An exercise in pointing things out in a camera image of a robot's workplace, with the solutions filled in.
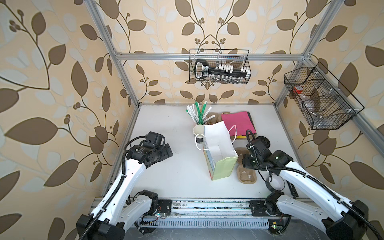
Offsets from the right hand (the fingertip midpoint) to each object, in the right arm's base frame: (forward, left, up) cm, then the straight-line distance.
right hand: (247, 163), depth 78 cm
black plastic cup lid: (+12, -13, +2) cm, 18 cm away
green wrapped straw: (+33, +23, +4) cm, 41 cm away
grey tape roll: (-9, -12, -9) cm, 17 cm away
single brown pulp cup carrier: (-3, 0, -10) cm, 11 cm away
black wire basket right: (+20, -38, +24) cm, 49 cm away
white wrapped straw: (+32, +29, +9) cm, 44 cm away
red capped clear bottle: (+37, -35, +19) cm, 55 cm away
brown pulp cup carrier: (+37, +11, -6) cm, 39 cm away
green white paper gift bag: (+11, +12, -11) cm, 19 cm away
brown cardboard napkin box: (+20, -4, -5) cm, 21 cm away
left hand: (+5, +43, +5) cm, 44 cm away
